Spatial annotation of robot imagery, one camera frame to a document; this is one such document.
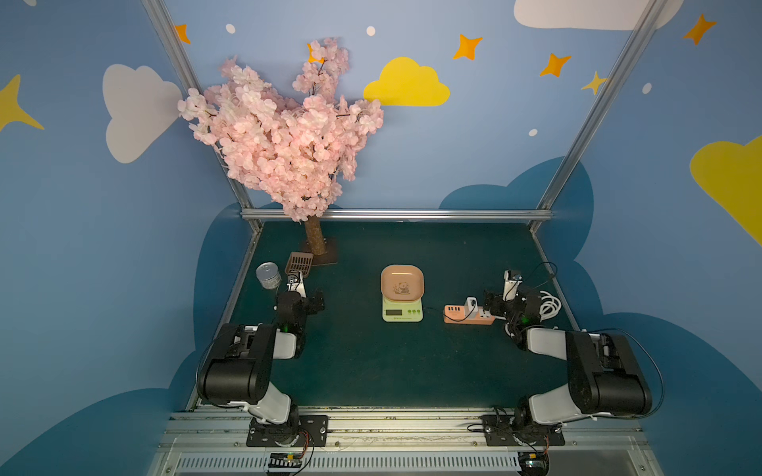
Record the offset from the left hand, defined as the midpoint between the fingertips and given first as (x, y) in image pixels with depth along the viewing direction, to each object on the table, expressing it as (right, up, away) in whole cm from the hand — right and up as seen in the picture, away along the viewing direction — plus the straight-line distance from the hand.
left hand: (303, 285), depth 94 cm
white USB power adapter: (+52, -6, -6) cm, 53 cm away
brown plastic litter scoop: (-5, +7, +14) cm, 17 cm away
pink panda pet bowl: (+32, 0, +5) cm, 33 cm away
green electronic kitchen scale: (+32, -9, +1) cm, 33 cm away
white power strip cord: (+81, -7, +2) cm, 81 cm away
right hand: (+65, -1, +2) cm, 65 cm away
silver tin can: (-13, +3, +4) cm, 13 cm away
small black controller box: (+64, -43, -21) cm, 79 cm away
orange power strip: (+50, -9, 0) cm, 51 cm away
